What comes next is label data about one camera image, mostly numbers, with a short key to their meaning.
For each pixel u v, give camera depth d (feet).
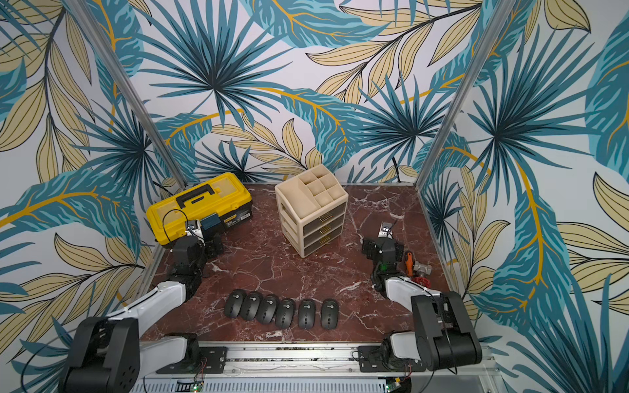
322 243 3.13
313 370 2.40
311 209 2.71
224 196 3.04
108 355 1.33
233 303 2.71
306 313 2.62
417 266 2.96
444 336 1.41
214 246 2.63
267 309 2.68
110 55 2.51
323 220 2.69
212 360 2.42
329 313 2.63
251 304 2.69
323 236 3.03
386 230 2.52
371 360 2.40
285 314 2.62
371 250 2.75
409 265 3.01
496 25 2.32
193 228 2.45
